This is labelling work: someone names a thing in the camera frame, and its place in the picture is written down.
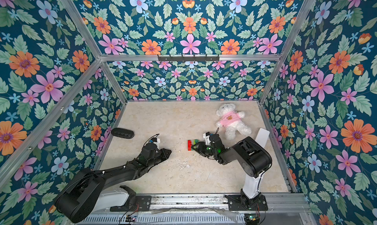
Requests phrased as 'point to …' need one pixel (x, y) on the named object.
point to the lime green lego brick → (194, 142)
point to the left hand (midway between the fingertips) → (173, 150)
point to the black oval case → (121, 132)
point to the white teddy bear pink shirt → (230, 119)
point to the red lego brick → (189, 145)
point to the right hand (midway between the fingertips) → (193, 148)
